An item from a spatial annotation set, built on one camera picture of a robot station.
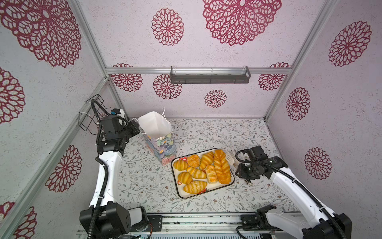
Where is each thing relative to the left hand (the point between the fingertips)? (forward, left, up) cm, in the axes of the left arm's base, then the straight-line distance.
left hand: (138, 126), depth 77 cm
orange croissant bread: (-7, -29, -25) cm, 39 cm away
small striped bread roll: (-15, -39, -26) cm, 49 cm away
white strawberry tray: (-25, -22, -29) cm, 44 cm away
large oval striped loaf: (-23, -29, -24) cm, 45 cm away
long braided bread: (-11, -46, -26) cm, 54 cm away
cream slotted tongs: (-10, -50, -19) cm, 55 cm away
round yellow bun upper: (-10, -21, -25) cm, 34 cm away
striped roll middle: (-15, -31, -26) cm, 43 cm away
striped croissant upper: (-6, -37, -24) cm, 45 cm away
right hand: (-18, -52, -17) cm, 58 cm away
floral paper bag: (-5, -11, -2) cm, 13 cm away
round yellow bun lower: (-18, -24, -25) cm, 39 cm away
